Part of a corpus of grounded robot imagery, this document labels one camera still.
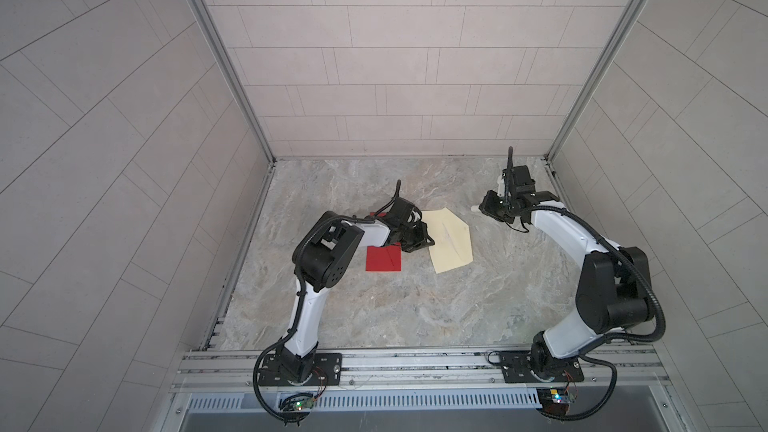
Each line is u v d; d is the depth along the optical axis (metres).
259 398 0.65
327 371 0.71
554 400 0.68
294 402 0.69
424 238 0.85
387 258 0.90
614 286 0.44
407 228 0.86
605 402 0.65
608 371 0.64
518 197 0.68
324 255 0.53
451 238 0.94
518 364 0.71
